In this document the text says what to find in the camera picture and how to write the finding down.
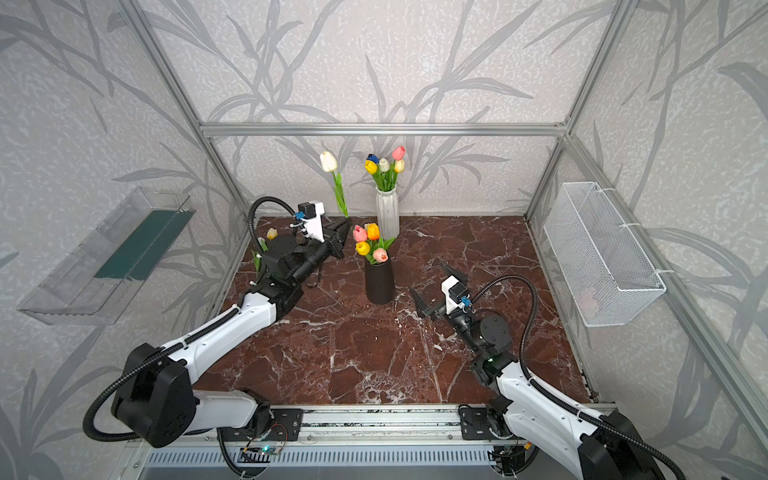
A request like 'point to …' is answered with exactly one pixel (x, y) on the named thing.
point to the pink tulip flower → (398, 153)
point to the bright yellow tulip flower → (371, 166)
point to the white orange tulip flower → (272, 233)
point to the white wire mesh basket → (606, 276)
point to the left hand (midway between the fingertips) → (355, 213)
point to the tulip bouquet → (370, 244)
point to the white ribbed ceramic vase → (387, 209)
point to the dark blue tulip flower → (373, 158)
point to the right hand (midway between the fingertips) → (429, 266)
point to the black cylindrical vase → (380, 282)
